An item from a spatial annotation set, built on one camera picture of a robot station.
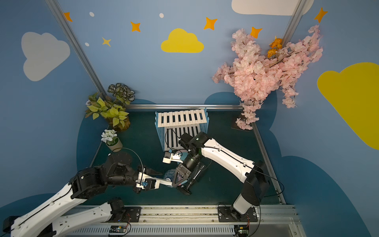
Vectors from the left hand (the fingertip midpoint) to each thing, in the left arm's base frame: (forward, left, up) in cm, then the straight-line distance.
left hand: (160, 171), depth 62 cm
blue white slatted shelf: (+26, -2, 0) cm, 26 cm away
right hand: (-4, -8, -4) cm, 9 cm away
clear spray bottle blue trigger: (+1, -3, -6) cm, 7 cm away
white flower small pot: (+27, +38, -15) cm, 49 cm away
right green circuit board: (-18, -40, -28) cm, 52 cm away
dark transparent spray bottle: (+1, -11, -25) cm, 27 cm away
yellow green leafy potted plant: (+40, +37, -4) cm, 55 cm away
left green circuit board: (-19, +22, -28) cm, 40 cm away
